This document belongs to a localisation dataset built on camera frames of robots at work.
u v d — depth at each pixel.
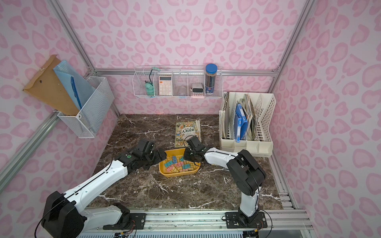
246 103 0.93
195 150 0.72
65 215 0.38
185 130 1.10
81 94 0.78
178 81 0.99
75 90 0.66
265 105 1.02
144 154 0.63
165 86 0.95
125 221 0.65
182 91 0.95
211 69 0.84
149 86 0.90
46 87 0.66
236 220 0.72
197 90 0.89
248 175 0.48
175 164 0.90
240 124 0.86
